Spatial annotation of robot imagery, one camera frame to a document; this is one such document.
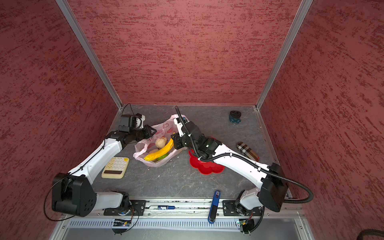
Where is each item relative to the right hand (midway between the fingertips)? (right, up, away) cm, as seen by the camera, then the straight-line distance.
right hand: (171, 140), depth 73 cm
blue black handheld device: (+22, -33, 0) cm, 39 cm away
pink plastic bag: (-2, +6, +15) cm, 16 cm away
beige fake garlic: (-10, -4, +19) cm, 22 cm away
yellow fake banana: (-2, -4, -1) cm, 5 cm away
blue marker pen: (-5, -34, +1) cm, 35 cm away
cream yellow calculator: (-34, -18, +12) cm, 41 cm away
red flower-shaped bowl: (+19, -19, +14) cm, 30 cm away
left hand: (-11, +2, +11) cm, 16 cm away
